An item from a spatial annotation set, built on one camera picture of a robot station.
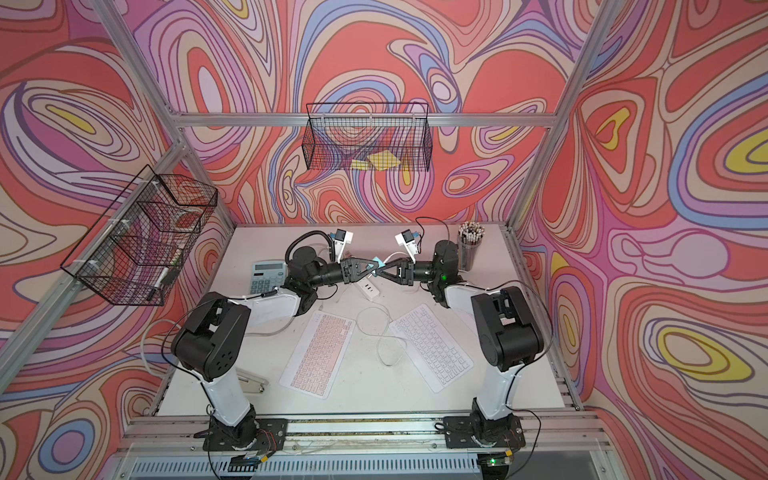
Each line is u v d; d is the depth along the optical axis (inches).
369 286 38.8
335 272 29.7
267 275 40.0
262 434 28.5
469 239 36.7
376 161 35.8
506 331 19.6
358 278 30.2
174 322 35.5
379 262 30.9
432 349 34.1
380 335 35.8
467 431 28.5
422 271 30.2
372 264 30.9
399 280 30.3
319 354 34.0
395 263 30.8
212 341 19.2
